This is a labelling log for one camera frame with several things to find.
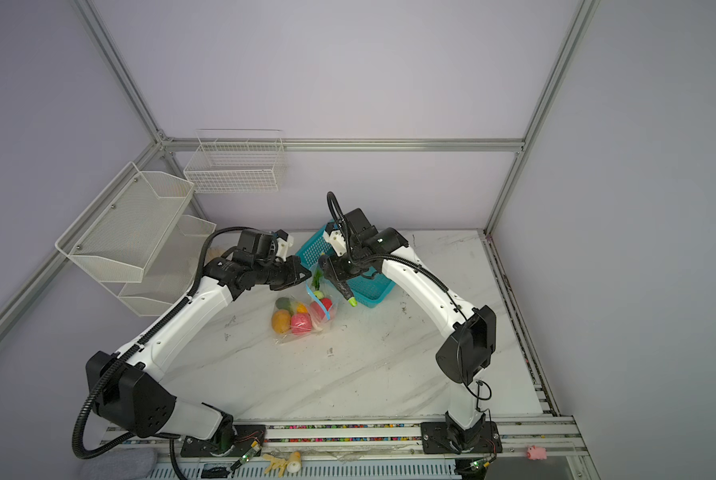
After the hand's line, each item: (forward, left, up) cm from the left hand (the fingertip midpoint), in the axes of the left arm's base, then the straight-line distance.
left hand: (310, 275), depth 78 cm
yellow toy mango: (-4, +11, -19) cm, 22 cm away
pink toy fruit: (-5, +4, -17) cm, 19 cm away
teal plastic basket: (+14, -16, -25) cm, 33 cm away
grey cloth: (-39, +40, -22) cm, 60 cm away
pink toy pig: (-37, -56, -21) cm, 70 cm away
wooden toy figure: (-40, +2, -21) cm, 45 cm away
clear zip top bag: (-2, +2, -18) cm, 18 cm away
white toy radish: (+8, 0, -12) cm, 14 cm away
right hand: (+1, -5, +1) cm, 5 cm away
